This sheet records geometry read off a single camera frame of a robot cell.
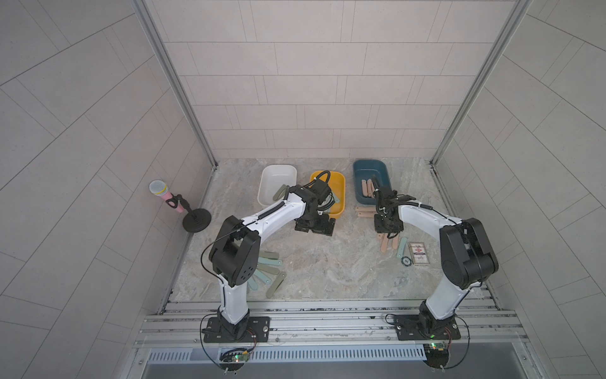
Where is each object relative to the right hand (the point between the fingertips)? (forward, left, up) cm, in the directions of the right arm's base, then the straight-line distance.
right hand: (382, 226), depth 94 cm
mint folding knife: (-9, -5, 0) cm, 11 cm away
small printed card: (-12, -10, +2) cm, 16 cm away
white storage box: (+25, +46, +6) cm, 52 cm away
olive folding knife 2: (-15, +44, +1) cm, 47 cm away
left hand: (-4, +23, +7) cm, 25 cm away
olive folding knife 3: (-19, +41, +1) cm, 45 cm away
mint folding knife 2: (-17, +47, +1) cm, 50 cm away
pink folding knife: (+9, +5, +1) cm, 10 cm away
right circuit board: (-42, -6, -1) cm, 42 cm away
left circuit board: (-40, +52, +3) cm, 65 cm away
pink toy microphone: (+5, +77, +26) cm, 82 cm away
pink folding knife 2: (-7, +1, +1) cm, 8 cm away
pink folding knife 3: (-7, -3, +1) cm, 8 cm away
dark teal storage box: (+29, +2, +3) cm, 29 cm away
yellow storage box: (+21, +15, +2) cm, 26 cm away
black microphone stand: (+6, +75, +5) cm, 75 cm away
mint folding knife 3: (-19, +50, +1) cm, 53 cm away
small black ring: (-15, -5, 0) cm, 16 cm away
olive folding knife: (-9, +44, +1) cm, 45 cm away
